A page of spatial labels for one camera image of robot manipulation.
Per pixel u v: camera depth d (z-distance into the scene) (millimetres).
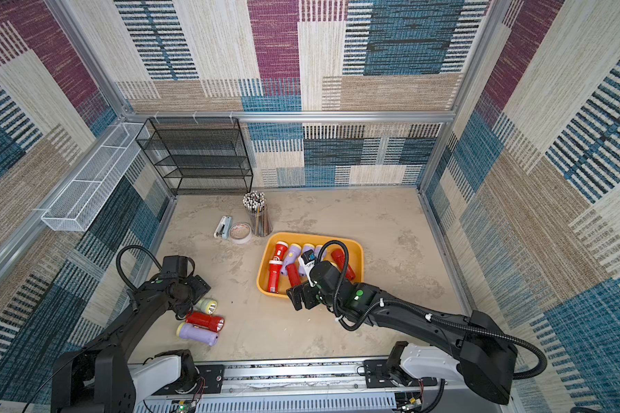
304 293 686
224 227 1051
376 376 729
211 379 731
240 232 1064
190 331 788
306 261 694
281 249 965
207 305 831
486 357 408
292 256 951
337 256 943
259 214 945
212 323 810
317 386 729
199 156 1108
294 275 893
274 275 893
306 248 969
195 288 776
